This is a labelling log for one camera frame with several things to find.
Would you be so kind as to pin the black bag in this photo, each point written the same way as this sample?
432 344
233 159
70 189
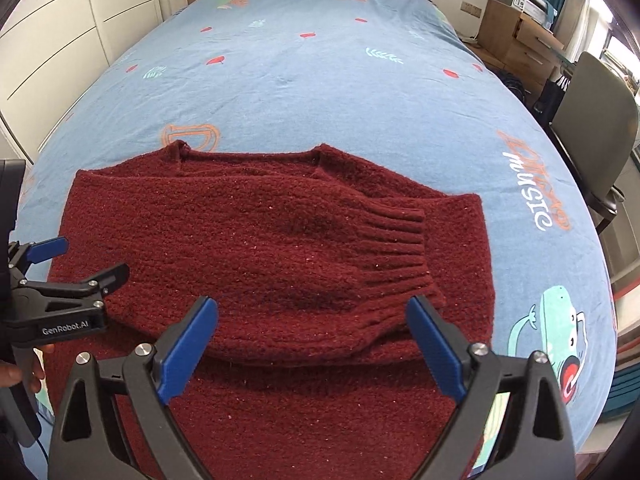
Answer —
511 85

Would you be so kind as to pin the person's left hand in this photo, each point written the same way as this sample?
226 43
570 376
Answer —
36 377

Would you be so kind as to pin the dark red knitted sweater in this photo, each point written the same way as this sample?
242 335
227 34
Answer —
250 240

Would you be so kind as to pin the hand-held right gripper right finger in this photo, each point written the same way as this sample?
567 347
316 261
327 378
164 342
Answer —
435 345

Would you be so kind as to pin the wall socket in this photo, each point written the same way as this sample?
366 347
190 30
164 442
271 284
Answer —
470 8

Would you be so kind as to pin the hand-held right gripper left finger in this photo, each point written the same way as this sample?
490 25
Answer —
190 342

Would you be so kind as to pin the white wardrobe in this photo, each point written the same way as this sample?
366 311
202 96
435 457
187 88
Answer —
75 10

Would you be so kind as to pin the bed with blue printed sheet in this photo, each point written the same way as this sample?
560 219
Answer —
325 85

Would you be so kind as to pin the window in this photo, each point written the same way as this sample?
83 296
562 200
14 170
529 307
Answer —
620 45

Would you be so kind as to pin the wooden cabinet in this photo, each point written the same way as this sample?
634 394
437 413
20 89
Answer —
500 30

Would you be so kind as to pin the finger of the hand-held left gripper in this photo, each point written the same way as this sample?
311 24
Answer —
75 295
47 250

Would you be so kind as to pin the grey chair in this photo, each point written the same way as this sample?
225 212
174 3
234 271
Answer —
595 110

